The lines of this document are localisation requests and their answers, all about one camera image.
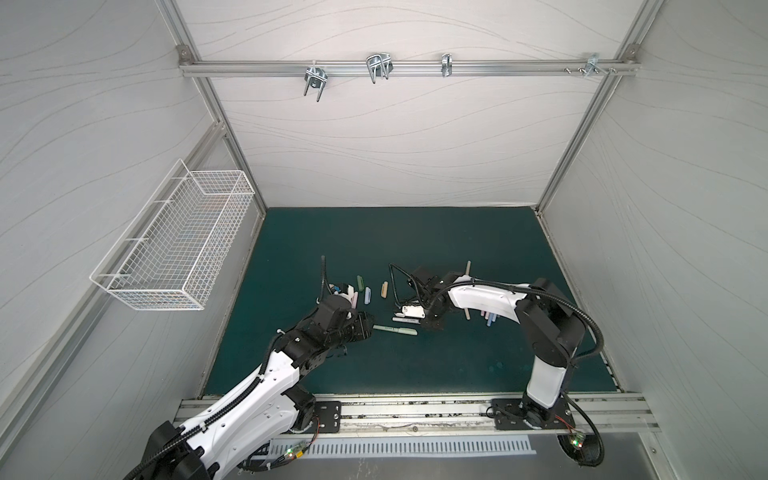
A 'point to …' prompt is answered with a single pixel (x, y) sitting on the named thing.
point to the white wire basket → (174, 245)
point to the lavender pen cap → (367, 295)
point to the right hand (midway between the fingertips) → (430, 308)
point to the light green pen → (408, 331)
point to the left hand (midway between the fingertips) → (373, 315)
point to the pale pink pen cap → (354, 300)
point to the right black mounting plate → (515, 414)
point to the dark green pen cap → (360, 282)
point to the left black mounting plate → (329, 416)
